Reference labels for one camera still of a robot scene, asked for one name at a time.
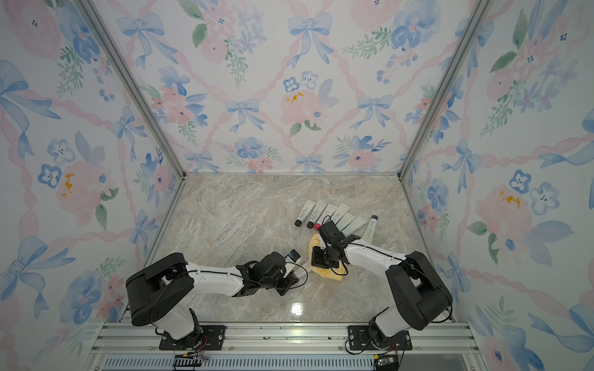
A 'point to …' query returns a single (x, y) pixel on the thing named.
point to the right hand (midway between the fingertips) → (315, 261)
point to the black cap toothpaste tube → (319, 209)
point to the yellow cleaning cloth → (333, 273)
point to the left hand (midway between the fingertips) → (297, 277)
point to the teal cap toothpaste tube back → (345, 221)
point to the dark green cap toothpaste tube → (339, 212)
